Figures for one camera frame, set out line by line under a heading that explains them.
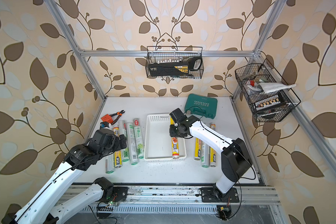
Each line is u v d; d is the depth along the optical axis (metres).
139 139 0.91
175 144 0.79
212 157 0.85
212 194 0.72
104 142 0.53
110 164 0.82
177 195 0.75
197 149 0.87
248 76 0.77
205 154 0.85
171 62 0.82
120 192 0.75
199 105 1.09
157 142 0.92
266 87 0.65
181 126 0.61
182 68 0.82
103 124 0.63
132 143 0.89
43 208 0.39
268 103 0.68
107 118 1.02
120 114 1.09
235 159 0.44
